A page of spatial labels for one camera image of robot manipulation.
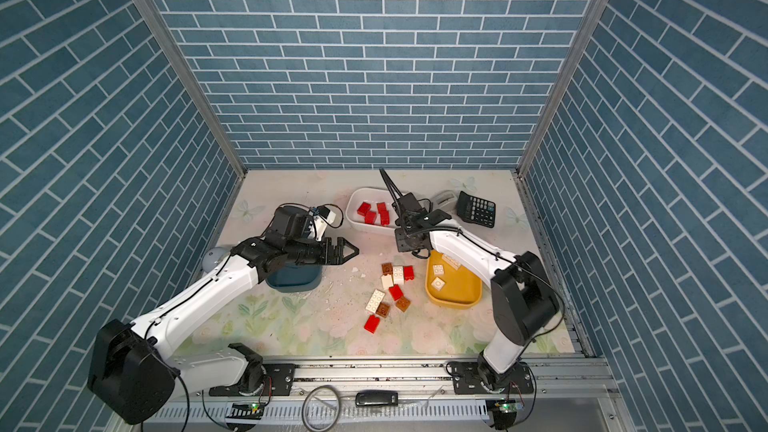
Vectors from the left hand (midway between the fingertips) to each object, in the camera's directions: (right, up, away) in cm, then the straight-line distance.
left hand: (348, 252), depth 78 cm
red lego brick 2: (+3, +7, +28) cm, 29 cm away
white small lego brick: (+10, -11, +12) cm, 19 cm away
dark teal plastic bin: (-17, -9, +9) cm, 21 cm away
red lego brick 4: (+12, -14, +11) cm, 22 cm away
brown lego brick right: (+15, -16, +7) cm, 23 cm away
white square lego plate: (+25, -12, +12) cm, 30 cm away
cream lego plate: (+26, -8, +14) cm, 30 cm away
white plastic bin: (+3, +10, +30) cm, 32 cm away
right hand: (+15, +2, +12) cm, 19 cm away
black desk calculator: (+41, +10, +28) cm, 51 cm away
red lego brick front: (+6, -21, +5) cm, 22 cm away
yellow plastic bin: (+33, -14, +13) cm, 38 cm away
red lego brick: (+1, +10, +29) cm, 31 cm away
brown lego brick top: (+10, -8, +16) cm, 20 cm away
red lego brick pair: (+8, +9, +28) cm, 30 cm away
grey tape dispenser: (+30, +14, +30) cm, 44 cm away
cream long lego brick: (+30, -6, +16) cm, 34 cm away
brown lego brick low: (+9, -18, +7) cm, 21 cm away
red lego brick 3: (+16, -9, +14) cm, 23 cm away
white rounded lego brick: (+13, -9, +13) cm, 21 cm away
